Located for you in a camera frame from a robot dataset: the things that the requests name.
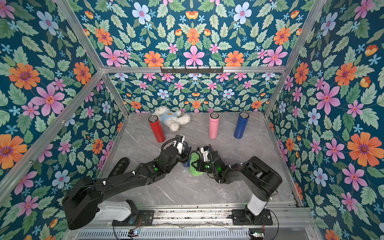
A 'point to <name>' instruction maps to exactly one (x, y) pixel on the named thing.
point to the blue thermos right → (241, 125)
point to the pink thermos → (214, 122)
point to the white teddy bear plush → (173, 119)
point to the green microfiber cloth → (195, 157)
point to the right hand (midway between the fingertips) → (194, 161)
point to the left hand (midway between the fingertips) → (188, 146)
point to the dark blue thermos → (187, 163)
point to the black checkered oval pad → (120, 167)
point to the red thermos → (157, 128)
